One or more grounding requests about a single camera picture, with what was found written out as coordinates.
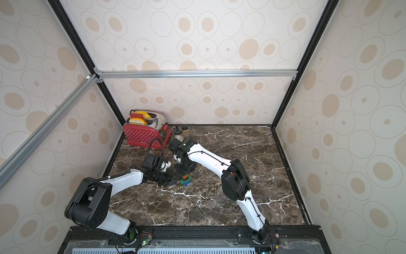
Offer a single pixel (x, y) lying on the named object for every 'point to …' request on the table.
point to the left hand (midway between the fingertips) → (182, 179)
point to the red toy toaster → (154, 135)
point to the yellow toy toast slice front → (137, 121)
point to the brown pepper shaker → (186, 132)
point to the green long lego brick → (183, 181)
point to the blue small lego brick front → (186, 183)
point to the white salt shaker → (177, 131)
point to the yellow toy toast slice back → (145, 115)
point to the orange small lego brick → (185, 177)
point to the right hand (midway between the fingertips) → (181, 178)
